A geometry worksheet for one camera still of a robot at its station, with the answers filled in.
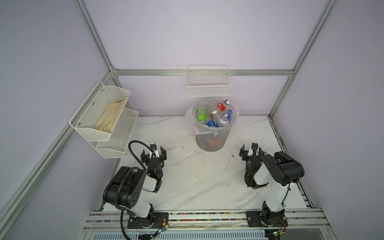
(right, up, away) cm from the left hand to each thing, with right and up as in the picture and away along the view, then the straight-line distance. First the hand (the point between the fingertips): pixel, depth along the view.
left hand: (152, 149), depth 89 cm
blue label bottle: (+36, +16, -2) cm, 39 cm away
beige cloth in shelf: (-20, +21, -9) cm, 30 cm away
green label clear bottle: (+30, +20, -3) cm, 37 cm away
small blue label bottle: (+43, +18, -7) cm, 47 cm away
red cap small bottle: (+38, +22, 0) cm, 44 cm away
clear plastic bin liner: (+28, +12, -9) cm, 32 cm away
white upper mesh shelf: (-25, +17, -14) cm, 33 cm away
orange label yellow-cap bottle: (+39, +4, +2) cm, 40 cm away
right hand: (+62, +2, +3) cm, 62 cm away
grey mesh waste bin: (+32, +6, +1) cm, 32 cm away
